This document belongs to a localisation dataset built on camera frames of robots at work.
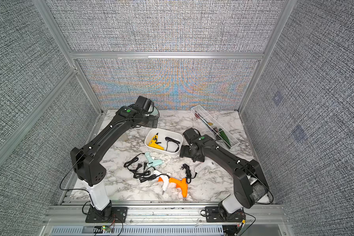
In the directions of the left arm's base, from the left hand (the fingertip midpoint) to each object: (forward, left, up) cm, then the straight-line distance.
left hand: (152, 119), depth 84 cm
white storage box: (-1, -6, -23) cm, 24 cm away
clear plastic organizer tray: (+1, -46, -21) cm, 51 cm away
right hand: (-15, -20, -13) cm, 28 cm away
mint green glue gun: (-16, +2, -21) cm, 27 cm away
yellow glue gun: (-3, +1, -21) cm, 21 cm away
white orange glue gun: (-27, -7, -21) cm, 35 cm away
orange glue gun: (-30, -16, -21) cm, 40 cm away
